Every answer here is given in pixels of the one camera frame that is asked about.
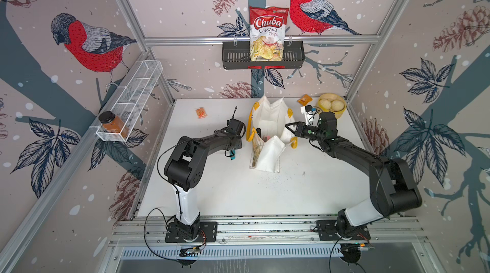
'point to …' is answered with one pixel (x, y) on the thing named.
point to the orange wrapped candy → (305, 99)
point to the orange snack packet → (201, 113)
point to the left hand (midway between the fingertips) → (237, 139)
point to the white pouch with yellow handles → (267, 131)
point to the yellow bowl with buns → (332, 103)
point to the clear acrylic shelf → (128, 101)
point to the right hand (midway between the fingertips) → (285, 125)
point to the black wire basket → (237, 55)
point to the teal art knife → (233, 152)
